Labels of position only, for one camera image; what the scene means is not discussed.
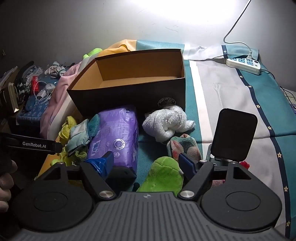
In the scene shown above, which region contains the floral patterned sock bundle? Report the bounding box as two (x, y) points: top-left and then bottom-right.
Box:
(166, 133), (202, 161)

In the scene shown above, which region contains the green plush toy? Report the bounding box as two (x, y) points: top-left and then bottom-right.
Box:
(137, 157), (184, 196)

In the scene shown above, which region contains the yellow green towel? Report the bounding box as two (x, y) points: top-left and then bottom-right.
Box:
(50, 116), (87, 166)

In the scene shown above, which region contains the teal grey cloth pouch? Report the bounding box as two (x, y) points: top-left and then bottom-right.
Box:
(65, 114), (100, 156)

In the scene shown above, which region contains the white fluffy towel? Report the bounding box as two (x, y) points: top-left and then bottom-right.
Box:
(142, 105), (196, 143)

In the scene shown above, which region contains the person's left hand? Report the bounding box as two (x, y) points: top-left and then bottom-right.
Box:
(0, 161), (18, 212)

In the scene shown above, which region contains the purple wet wipes pack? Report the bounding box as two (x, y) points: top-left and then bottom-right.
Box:
(87, 108), (138, 175)

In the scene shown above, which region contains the blue floral cloth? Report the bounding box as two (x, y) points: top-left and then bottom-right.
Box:
(16, 76), (58, 124)

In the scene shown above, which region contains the black phone on stand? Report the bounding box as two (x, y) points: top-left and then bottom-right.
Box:
(211, 108), (258, 162)

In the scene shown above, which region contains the red small package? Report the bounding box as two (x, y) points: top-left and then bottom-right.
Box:
(31, 75), (39, 95)

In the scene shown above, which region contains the pink cloth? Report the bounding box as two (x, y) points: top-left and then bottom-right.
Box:
(40, 62), (81, 140)

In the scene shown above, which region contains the striped teal bed sheet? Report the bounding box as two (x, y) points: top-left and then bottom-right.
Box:
(36, 39), (296, 239)

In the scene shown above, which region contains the brown cardboard box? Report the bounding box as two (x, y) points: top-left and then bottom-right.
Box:
(67, 49), (186, 121)

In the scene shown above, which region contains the white power strip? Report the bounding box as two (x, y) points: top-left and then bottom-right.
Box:
(226, 58), (261, 75)

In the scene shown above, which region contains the white earphone cable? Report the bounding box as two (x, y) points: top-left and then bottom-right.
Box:
(32, 80), (56, 106)

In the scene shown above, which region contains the green plush by wall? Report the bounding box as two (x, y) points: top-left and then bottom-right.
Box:
(83, 48), (102, 59)

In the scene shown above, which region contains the white power cable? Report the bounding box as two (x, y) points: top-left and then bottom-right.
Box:
(223, 0), (253, 58)

